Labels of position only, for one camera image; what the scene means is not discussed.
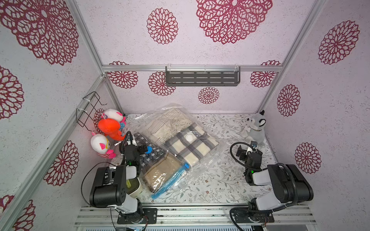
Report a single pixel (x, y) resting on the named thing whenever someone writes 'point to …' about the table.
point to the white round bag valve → (189, 137)
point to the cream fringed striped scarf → (164, 124)
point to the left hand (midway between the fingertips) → (136, 142)
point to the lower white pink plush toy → (100, 145)
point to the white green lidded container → (133, 187)
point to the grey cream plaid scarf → (191, 144)
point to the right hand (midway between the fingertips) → (248, 145)
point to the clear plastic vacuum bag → (140, 120)
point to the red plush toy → (110, 127)
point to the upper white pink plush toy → (114, 114)
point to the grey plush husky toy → (255, 127)
